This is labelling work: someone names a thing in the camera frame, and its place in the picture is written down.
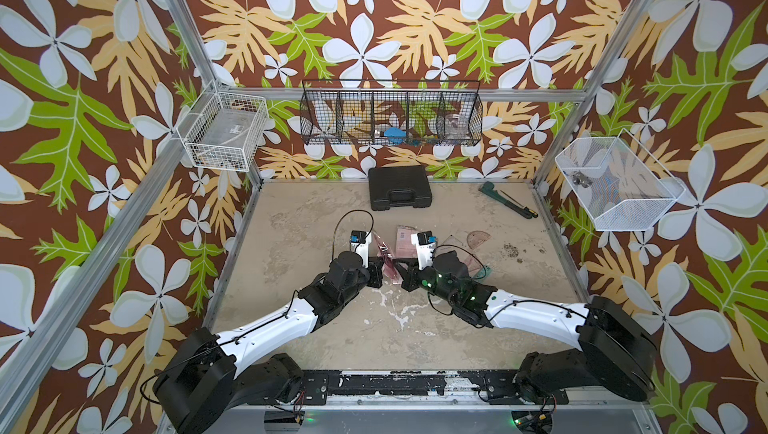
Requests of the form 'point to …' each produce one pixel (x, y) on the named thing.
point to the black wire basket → (391, 113)
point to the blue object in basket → (395, 135)
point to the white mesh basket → (620, 186)
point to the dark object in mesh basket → (580, 178)
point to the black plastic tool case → (403, 185)
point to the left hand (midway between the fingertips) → (386, 255)
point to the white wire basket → (223, 130)
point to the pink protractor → (477, 237)
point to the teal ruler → (484, 273)
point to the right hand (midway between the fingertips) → (389, 262)
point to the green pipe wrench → (488, 189)
